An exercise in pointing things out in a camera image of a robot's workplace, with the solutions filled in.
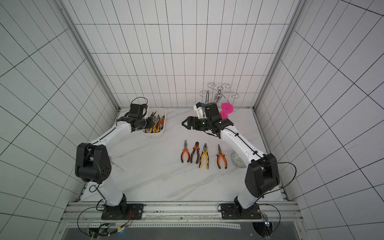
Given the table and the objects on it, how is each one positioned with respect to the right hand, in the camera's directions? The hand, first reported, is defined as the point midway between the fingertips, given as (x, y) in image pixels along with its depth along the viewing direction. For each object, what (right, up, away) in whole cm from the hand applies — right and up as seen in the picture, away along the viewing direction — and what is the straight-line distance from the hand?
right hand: (181, 125), depth 79 cm
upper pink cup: (+26, +10, +4) cm, 28 cm away
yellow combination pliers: (+14, -18, +15) cm, 27 cm away
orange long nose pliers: (+22, -22, +12) cm, 33 cm away
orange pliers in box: (-17, +2, +30) cm, 34 cm away
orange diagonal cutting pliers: (+8, -15, +16) cm, 23 cm away
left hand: (-21, 0, +14) cm, 25 cm away
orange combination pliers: (+2, -17, +15) cm, 23 cm away
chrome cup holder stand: (+22, +19, +8) cm, 30 cm away
